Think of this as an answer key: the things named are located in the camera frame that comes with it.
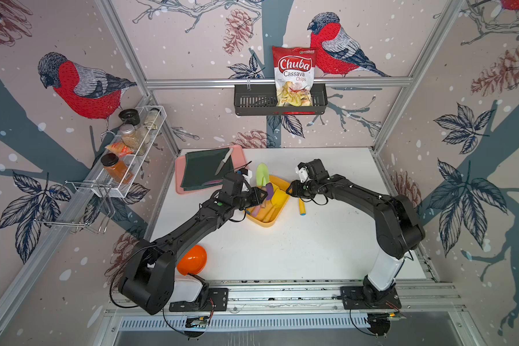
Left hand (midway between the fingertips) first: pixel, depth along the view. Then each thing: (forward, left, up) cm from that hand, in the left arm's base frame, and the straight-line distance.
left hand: (270, 190), depth 82 cm
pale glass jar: (+23, +48, +16) cm, 55 cm away
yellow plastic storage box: (-1, +1, -17) cm, 17 cm away
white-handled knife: (+30, +24, -17) cm, 42 cm away
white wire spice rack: (-4, +52, +13) cm, 53 cm away
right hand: (+6, -9, -9) cm, 14 cm away
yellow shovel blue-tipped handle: (+2, -15, -16) cm, 22 cm away
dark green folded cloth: (+28, +37, -19) cm, 50 cm away
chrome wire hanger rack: (-17, +53, +17) cm, 58 cm away
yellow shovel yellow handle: (+7, -4, -16) cm, 18 cm away
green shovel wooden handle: (+6, +3, 0) cm, 7 cm away
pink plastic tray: (+35, +18, -20) cm, 44 cm away
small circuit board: (-40, +25, -19) cm, 51 cm away
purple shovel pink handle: (+10, 0, -18) cm, 21 cm away
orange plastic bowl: (-22, +29, -16) cm, 40 cm away
